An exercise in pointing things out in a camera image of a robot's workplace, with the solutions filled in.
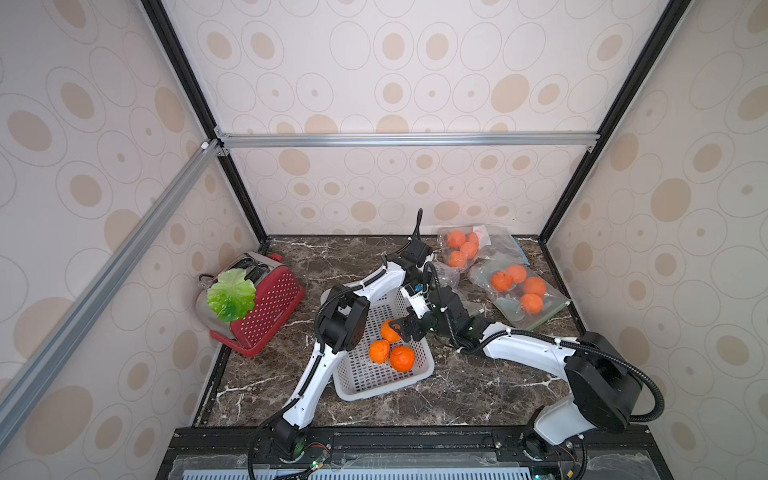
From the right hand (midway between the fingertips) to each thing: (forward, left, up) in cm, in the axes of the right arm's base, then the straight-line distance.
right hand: (409, 312), depth 85 cm
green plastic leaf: (-3, +46, +10) cm, 48 cm away
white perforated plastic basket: (-14, +14, -12) cm, 23 cm away
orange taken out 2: (-12, +2, -5) cm, 13 cm away
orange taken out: (-10, +8, -6) cm, 14 cm away
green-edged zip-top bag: (+16, -38, -12) cm, 43 cm away
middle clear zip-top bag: (+30, -17, -4) cm, 34 cm away
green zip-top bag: (+20, -20, -12) cm, 31 cm away
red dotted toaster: (+4, +39, +3) cm, 39 cm away
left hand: (+18, -9, -7) cm, 21 cm away
